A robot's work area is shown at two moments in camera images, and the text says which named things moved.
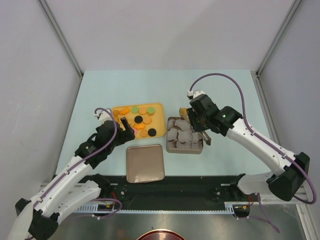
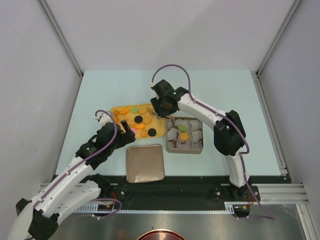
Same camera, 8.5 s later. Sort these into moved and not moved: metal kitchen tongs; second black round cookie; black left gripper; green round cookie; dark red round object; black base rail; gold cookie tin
Moved: green round cookie; metal kitchen tongs
Not moved: dark red round object; black base rail; second black round cookie; black left gripper; gold cookie tin
